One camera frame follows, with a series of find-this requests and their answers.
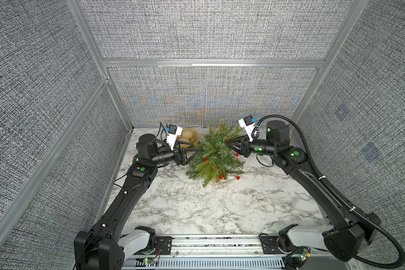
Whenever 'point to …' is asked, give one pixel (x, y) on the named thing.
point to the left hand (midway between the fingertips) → (198, 148)
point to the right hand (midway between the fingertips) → (229, 138)
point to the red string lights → (221, 177)
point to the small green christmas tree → (217, 160)
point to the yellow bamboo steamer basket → (194, 139)
